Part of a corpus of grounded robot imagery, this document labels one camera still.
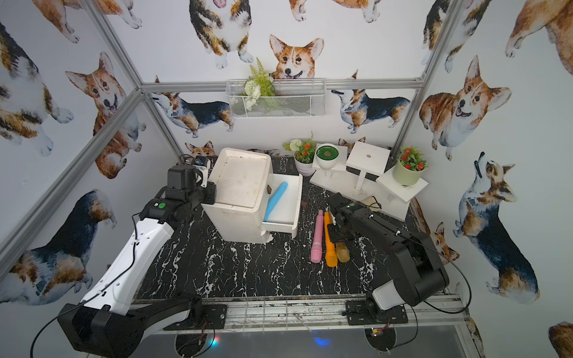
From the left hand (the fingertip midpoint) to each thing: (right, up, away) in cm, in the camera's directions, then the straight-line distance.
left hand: (213, 180), depth 78 cm
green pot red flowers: (+71, +5, +6) cm, 71 cm away
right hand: (+44, -22, +10) cm, 50 cm away
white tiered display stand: (+57, +1, +22) cm, 61 cm away
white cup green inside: (+41, +10, +14) cm, 44 cm away
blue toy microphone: (+20, -7, +14) cm, 25 cm away
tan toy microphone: (+45, -26, +3) cm, 52 cm away
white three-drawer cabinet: (+10, -2, +2) cm, 11 cm away
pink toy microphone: (+36, -26, +8) cm, 45 cm away
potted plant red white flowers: (+32, +12, +25) cm, 42 cm away
